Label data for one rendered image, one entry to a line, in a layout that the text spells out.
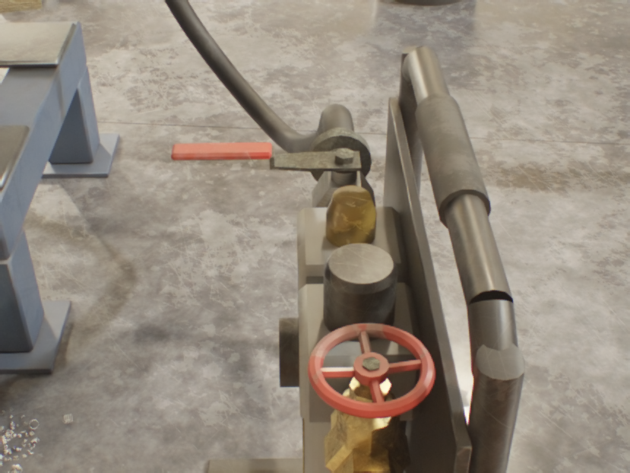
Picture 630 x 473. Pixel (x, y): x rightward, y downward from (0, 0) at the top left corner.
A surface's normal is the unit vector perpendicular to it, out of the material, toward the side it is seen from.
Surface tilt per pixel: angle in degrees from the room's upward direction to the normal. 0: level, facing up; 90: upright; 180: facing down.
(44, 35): 0
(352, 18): 0
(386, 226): 0
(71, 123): 90
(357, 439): 90
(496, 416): 89
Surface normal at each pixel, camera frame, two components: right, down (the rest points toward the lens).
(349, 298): -0.36, 0.56
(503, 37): 0.00, -0.80
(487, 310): -0.25, -0.38
